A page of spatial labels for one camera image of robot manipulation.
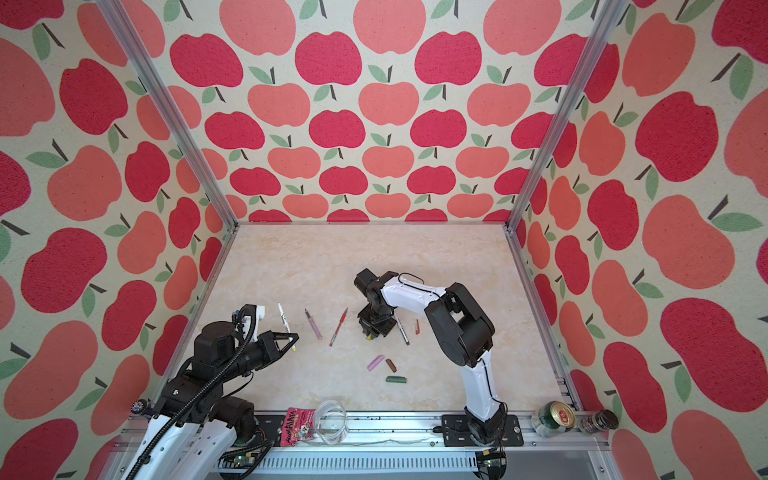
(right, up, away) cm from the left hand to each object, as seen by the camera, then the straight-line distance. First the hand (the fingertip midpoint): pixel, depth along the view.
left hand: (301, 341), depth 71 cm
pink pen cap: (+18, -11, +15) cm, 25 cm away
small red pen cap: (+31, -2, +22) cm, 38 cm away
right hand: (+15, -3, +20) cm, 25 cm away
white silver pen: (+26, -3, +19) cm, 32 cm away
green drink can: (+59, -16, -4) cm, 61 cm away
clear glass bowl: (+6, -24, +7) cm, 25 cm away
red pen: (+7, +1, +24) cm, 25 cm away
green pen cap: (+24, -14, +11) cm, 30 cm away
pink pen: (-3, -1, +23) cm, 23 cm away
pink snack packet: (-2, -22, +3) cm, 23 cm away
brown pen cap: (+23, -11, +13) cm, 28 cm away
